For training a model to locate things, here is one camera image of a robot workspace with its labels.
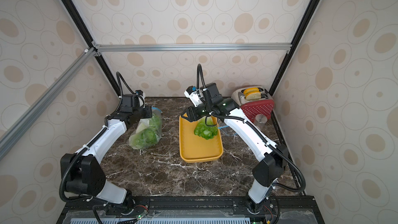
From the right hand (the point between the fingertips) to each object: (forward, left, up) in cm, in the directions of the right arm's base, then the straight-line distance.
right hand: (191, 110), depth 75 cm
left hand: (+8, +23, -6) cm, 25 cm away
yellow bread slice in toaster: (+24, -33, -7) cm, 42 cm away
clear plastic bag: (+8, -21, -28) cm, 36 cm away
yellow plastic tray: (-5, 0, -29) cm, 30 cm away
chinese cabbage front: (-4, +27, -15) cm, 31 cm away
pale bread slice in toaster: (+22, -35, -10) cm, 42 cm away
